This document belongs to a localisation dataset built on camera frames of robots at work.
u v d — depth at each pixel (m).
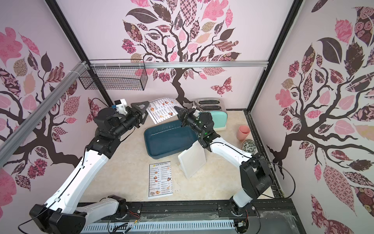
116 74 0.95
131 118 0.59
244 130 0.99
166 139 1.04
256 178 0.44
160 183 0.83
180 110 0.70
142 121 0.62
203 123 0.58
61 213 0.37
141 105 0.63
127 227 0.69
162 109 0.69
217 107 1.01
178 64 0.94
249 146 0.95
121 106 0.61
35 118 0.58
